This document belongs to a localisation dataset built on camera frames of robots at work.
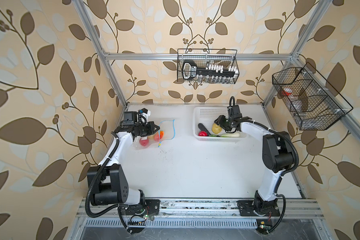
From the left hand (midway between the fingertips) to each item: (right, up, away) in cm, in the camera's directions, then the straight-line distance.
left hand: (159, 126), depth 83 cm
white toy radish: (+48, -6, +13) cm, 50 cm away
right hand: (+36, +1, +15) cm, 39 cm away
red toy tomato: (+26, -5, +13) cm, 30 cm away
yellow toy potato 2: (+35, -2, +12) cm, 37 cm away
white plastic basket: (+30, +6, +25) cm, 40 cm away
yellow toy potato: (-8, -8, +14) cm, 18 cm away
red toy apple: (-11, -11, +11) cm, 19 cm away
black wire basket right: (+79, +11, -11) cm, 80 cm away
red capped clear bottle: (+71, +19, -3) cm, 73 cm away
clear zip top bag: (+2, -5, +19) cm, 20 cm away
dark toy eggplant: (+26, -2, +18) cm, 32 cm away
